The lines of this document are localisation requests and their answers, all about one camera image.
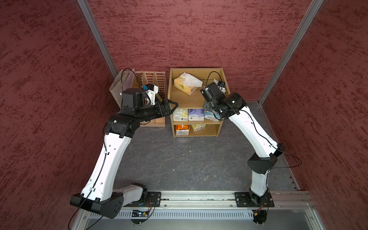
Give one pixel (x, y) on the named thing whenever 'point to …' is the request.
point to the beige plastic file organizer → (156, 78)
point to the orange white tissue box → (182, 130)
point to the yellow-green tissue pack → (180, 115)
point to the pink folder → (127, 76)
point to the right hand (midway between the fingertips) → (210, 106)
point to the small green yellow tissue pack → (196, 127)
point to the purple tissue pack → (196, 114)
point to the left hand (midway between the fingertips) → (170, 110)
